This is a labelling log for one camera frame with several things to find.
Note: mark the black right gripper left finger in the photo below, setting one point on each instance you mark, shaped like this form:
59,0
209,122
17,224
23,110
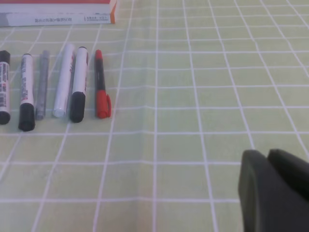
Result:
268,204

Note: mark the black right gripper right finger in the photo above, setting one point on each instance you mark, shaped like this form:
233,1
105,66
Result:
292,169

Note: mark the red cap marker pen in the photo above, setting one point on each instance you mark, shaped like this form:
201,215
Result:
103,100

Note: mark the grey transparent pen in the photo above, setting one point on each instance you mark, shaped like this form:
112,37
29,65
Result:
42,88

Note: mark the white plain marker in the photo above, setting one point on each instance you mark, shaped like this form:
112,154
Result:
63,87

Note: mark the white labelled marker black cap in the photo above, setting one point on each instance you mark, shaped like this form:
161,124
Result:
26,109

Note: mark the white marker black ends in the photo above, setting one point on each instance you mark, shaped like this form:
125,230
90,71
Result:
5,113

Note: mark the orange spine white book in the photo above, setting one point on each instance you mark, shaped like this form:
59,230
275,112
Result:
19,13

